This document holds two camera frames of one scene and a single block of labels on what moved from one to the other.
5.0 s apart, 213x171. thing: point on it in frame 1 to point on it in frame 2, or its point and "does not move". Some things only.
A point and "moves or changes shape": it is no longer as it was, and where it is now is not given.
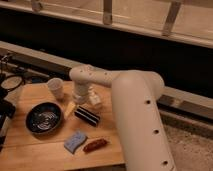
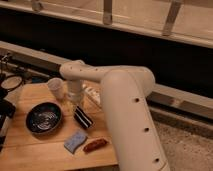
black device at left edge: x=7 y=109 does not move
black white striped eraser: x=87 y=116 moves or changes shape
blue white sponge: x=74 y=141 does not move
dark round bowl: x=44 y=118 does not move
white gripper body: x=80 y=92 to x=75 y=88
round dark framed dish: x=11 y=82 does not move
